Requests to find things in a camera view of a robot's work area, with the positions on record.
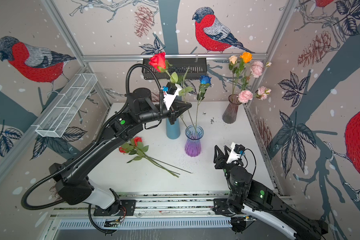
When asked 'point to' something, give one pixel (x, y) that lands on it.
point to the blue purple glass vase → (193, 133)
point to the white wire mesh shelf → (68, 102)
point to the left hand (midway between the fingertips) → (189, 104)
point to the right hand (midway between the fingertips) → (216, 149)
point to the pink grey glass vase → (230, 115)
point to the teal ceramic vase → (173, 131)
